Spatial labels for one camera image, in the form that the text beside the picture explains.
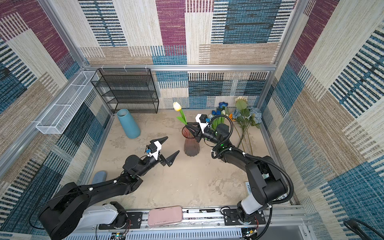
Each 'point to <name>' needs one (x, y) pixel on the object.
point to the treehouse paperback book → (249, 189)
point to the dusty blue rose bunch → (244, 119)
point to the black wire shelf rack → (131, 89)
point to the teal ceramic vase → (128, 124)
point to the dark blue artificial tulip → (218, 113)
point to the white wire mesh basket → (54, 121)
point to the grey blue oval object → (100, 176)
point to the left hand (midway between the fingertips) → (172, 142)
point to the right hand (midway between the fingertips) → (187, 125)
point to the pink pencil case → (165, 215)
